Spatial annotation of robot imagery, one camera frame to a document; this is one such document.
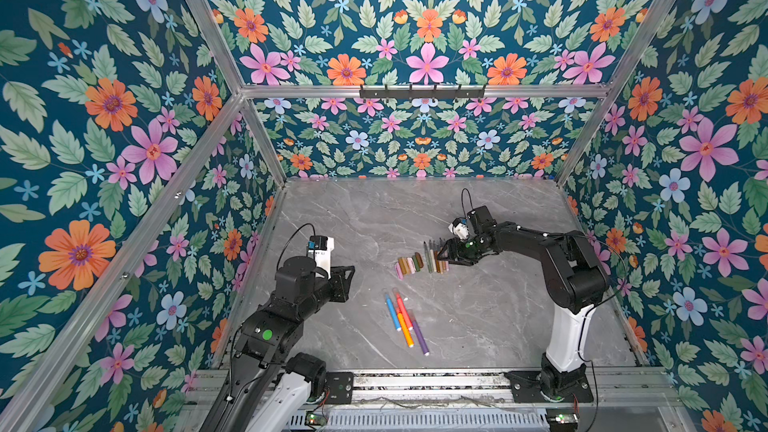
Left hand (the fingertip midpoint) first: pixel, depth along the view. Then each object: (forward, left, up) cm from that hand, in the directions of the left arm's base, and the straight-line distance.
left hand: (356, 264), depth 68 cm
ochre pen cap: (+12, -12, -25) cm, 30 cm away
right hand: (+13, -25, -23) cm, 37 cm away
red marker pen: (-3, -11, -24) cm, 27 cm away
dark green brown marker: (+14, -20, -25) cm, 35 cm away
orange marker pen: (-8, -11, -24) cm, 27 cm away
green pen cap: (+12, -16, -24) cm, 31 cm away
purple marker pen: (-10, -15, -25) cm, 30 cm away
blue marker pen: (-3, -7, -24) cm, 26 cm away
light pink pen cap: (+12, -14, -25) cm, 31 cm away
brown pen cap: (+13, -17, -24) cm, 33 cm away
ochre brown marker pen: (+11, -23, -25) cm, 36 cm away
